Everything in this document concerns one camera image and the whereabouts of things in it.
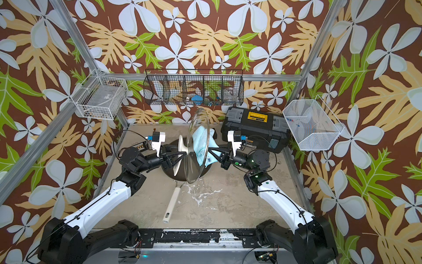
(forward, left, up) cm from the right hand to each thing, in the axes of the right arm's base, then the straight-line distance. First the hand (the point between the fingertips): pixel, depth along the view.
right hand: (208, 151), depth 62 cm
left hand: (+2, +10, -2) cm, 10 cm away
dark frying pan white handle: (0, +10, -13) cm, 17 cm away
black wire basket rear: (+50, +9, -4) cm, 51 cm away
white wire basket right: (+22, -54, -9) cm, 59 cm away
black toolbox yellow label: (+30, -29, -19) cm, 46 cm away
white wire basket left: (+36, +58, -1) cm, 69 cm away
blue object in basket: (+42, +7, -7) cm, 43 cm away
